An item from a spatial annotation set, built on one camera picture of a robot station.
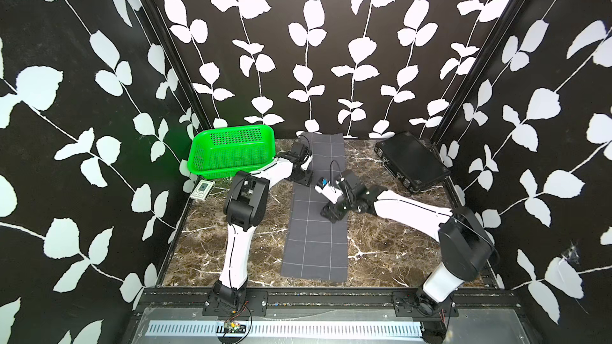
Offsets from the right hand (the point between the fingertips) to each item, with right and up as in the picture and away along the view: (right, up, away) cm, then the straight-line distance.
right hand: (325, 202), depth 87 cm
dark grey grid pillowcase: (-4, -17, -1) cm, 18 cm away
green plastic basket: (-48, +20, +28) cm, 59 cm away
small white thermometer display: (-51, +3, +11) cm, 53 cm away
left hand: (-8, +10, +17) cm, 21 cm away
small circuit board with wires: (-30, -36, -15) cm, 49 cm away
